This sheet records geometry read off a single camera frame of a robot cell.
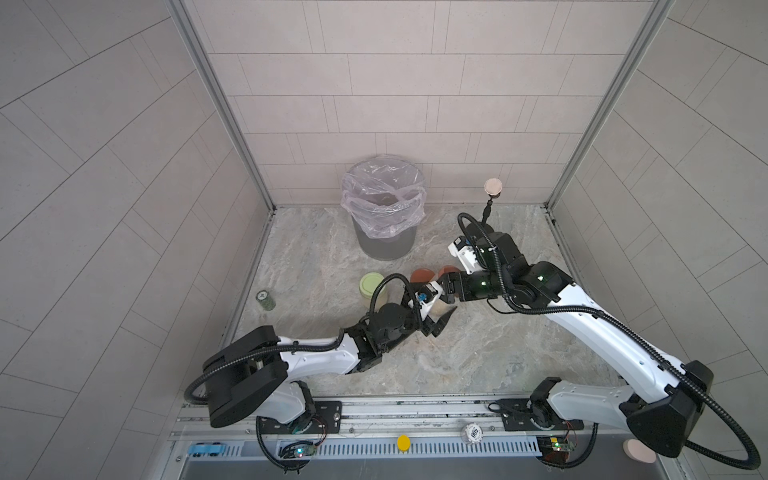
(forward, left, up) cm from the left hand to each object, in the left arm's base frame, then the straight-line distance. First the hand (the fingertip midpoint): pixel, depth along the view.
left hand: (446, 294), depth 74 cm
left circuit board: (-30, +34, -15) cm, 48 cm away
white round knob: (-28, -5, -11) cm, 30 cm away
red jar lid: (+1, +1, +10) cm, 10 cm away
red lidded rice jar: (+10, +5, -7) cm, 13 cm away
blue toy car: (-30, +55, -14) cm, 64 cm away
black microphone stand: (+33, -18, -10) cm, 39 cm away
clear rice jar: (-5, +2, +2) cm, 5 cm away
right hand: (-1, +2, +4) cm, 5 cm away
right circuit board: (-30, -25, -17) cm, 42 cm away
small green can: (+4, +50, -11) cm, 52 cm away
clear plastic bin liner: (+34, +16, +2) cm, 38 cm away
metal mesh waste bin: (+26, +17, -16) cm, 35 cm away
